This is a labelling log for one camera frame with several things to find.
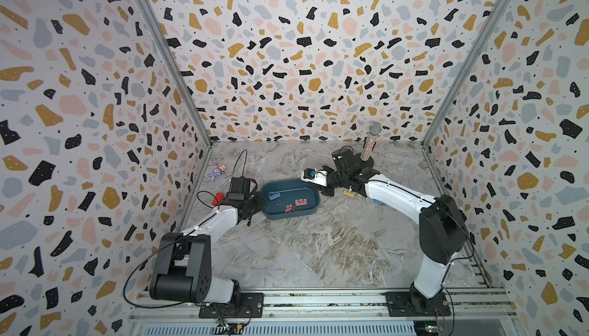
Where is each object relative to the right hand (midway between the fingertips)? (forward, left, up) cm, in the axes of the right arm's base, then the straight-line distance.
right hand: (311, 180), depth 86 cm
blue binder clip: (+2, +16, -14) cm, 22 cm away
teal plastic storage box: (+2, +9, -16) cm, 18 cm away
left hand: (-3, +18, -9) cm, 21 cm away
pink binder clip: (-1, +4, -14) cm, 14 cm away
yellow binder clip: (-14, -12, +12) cm, 22 cm away
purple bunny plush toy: (+14, +44, -13) cm, 48 cm away
